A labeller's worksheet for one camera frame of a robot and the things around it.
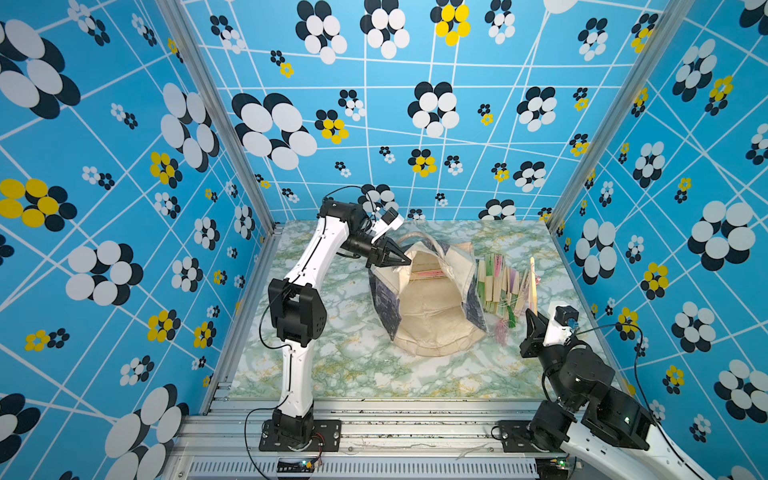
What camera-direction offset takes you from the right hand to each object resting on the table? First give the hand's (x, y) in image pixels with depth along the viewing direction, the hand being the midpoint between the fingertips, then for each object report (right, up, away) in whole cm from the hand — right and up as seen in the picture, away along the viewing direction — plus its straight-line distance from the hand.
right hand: (536, 312), depth 68 cm
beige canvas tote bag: (-21, -4, +29) cm, 36 cm away
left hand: (-28, +11, +7) cm, 32 cm away
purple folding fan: (+2, -10, +25) cm, 27 cm away
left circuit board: (-58, -39, +5) cm, 70 cm away
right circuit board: (+6, -37, +3) cm, 38 cm away
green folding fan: (-2, +3, +34) cm, 35 cm away
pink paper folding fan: (-2, +3, -2) cm, 4 cm away
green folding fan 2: (0, +4, +34) cm, 34 cm away
